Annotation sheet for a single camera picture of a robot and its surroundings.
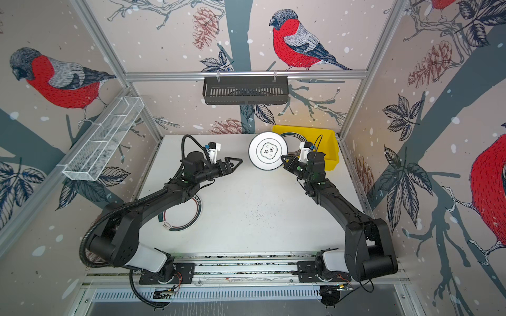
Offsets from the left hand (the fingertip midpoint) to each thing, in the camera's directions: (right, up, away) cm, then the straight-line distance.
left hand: (237, 163), depth 80 cm
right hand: (+18, +2, +4) cm, 19 cm away
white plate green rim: (+29, +11, +32) cm, 44 cm away
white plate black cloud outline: (+12, +6, +6) cm, 15 cm away
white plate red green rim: (-26, -25, +8) cm, 37 cm away
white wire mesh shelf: (-54, +5, -5) cm, 55 cm away
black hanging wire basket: (-10, +39, +27) cm, 49 cm away
